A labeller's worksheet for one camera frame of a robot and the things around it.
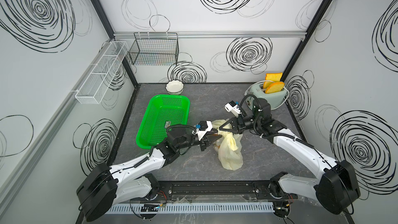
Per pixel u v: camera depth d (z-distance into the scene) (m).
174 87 1.15
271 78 0.96
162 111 1.03
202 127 0.57
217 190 0.75
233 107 0.68
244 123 0.61
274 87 0.91
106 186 0.40
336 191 0.40
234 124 0.64
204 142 0.61
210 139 0.61
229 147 0.62
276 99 0.98
